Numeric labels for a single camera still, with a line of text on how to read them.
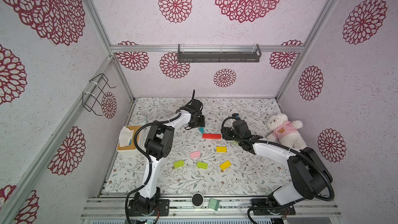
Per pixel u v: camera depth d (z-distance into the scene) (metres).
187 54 0.93
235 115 0.81
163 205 0.75
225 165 0.88
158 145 0.58
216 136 0.97
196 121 0.90
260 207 0.74
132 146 0.88
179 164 0.88
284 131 0.92
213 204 0.75
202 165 0.87
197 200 0.72
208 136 1.00
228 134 0.81
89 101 0.77
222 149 0.94
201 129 1.00
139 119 1.06
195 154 0.92
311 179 0.44
